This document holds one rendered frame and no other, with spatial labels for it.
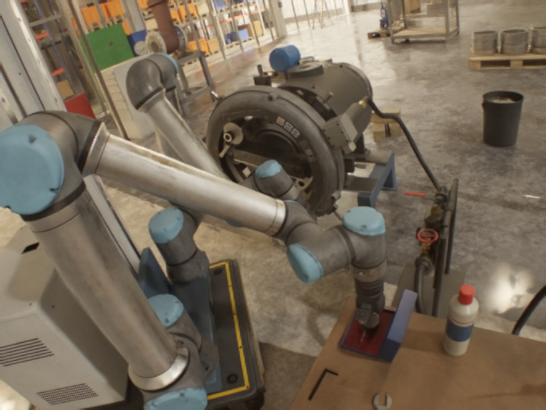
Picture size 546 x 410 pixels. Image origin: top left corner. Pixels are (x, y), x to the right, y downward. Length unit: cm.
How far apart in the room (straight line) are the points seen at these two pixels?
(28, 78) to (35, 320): 67
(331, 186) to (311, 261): 84
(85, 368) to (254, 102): 118
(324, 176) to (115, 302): 107
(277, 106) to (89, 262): 106
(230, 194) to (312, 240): 20
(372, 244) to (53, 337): 87
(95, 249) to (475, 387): 87
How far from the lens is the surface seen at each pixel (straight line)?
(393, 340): 85
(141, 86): 108
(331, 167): 145
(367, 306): 91
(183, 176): 67
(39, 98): 110
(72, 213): 54
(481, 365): 98
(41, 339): 108
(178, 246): 131
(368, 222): 72
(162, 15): 590
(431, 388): 93
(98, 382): 121
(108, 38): 877
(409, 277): 176
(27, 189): 51
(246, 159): 162
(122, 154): 65
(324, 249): 69
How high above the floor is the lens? 131
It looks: 30 degrees down
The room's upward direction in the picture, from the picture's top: 17 degrees counter-clockwise
